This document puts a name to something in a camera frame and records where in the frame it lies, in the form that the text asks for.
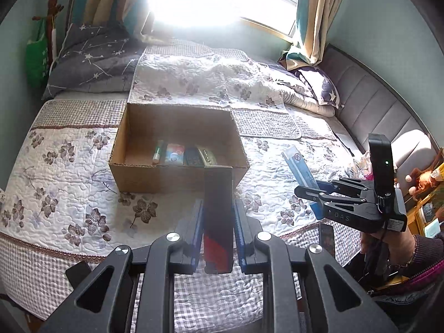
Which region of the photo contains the blue toothpaste tube box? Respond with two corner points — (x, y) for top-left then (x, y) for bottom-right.
(280, 145), (325, 220)

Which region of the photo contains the white rolled duvet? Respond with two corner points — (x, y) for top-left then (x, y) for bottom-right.
(277, 76), (335, 118)

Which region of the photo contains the green white wipes pack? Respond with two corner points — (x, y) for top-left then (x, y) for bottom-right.
(196, 145), (217, 166)

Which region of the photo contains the grey padded headboard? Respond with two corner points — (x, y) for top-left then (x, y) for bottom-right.
(321, 43), (444, 177)

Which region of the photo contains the colourful cartoon tissue pack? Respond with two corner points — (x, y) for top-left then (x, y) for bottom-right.
(165, 143), (184, 166)

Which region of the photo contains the grey star pillow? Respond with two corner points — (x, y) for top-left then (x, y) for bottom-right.
(42, 22), (146, 100)

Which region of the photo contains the dark small rectangular object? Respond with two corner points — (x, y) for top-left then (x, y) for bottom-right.
(318, 224), (335, 259)

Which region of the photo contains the brown plush monkey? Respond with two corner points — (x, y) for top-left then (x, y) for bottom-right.
(407, 166), (444, 202)

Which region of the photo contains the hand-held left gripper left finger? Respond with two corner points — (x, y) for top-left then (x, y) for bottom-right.
(38, 198), (205, 333)

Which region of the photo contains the dark blue calculator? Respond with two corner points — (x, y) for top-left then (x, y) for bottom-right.
(183, 147), (203, 166)

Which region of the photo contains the green hanging bag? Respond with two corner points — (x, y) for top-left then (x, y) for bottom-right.
(26, 19), (51, 89)

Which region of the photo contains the person's right forearm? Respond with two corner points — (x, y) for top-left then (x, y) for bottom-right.
(388, 232), (444, 295)

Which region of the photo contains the brown cardboard box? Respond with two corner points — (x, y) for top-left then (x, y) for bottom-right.
(109, 102), (249, 195)

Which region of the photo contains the green white glue stick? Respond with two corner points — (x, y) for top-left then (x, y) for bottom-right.
(152, 140), (164, 165)

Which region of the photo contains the person's right hand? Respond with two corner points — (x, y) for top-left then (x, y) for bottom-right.
(360, 231), (417, 268)

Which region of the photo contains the folded floral quilt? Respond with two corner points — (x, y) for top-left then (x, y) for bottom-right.
(128, 52), (302, 112)

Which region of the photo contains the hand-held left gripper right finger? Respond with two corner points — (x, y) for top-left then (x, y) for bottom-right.
(233, 198), (399, 333)

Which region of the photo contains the beige teal curtain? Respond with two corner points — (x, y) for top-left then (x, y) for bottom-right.
(279, 0), (342, 66)
(69, 0), (153, 42)

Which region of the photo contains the plastic bag with pink item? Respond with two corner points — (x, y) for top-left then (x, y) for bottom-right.
(349, 153), (373, 181)

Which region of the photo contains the black red rectangular case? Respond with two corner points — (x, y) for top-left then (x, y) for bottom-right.
(203, 166), (234, 274)

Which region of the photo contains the checkered quilted mat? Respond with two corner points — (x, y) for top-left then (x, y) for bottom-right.
(232, 109), (302, 139)

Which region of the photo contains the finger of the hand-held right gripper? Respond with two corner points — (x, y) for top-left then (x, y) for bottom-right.
(294, 185), (369, 209)
(317, 177), (375, 195)

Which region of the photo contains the purple star-print pillow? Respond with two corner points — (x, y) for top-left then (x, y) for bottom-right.
(291, 66), (344, 108)

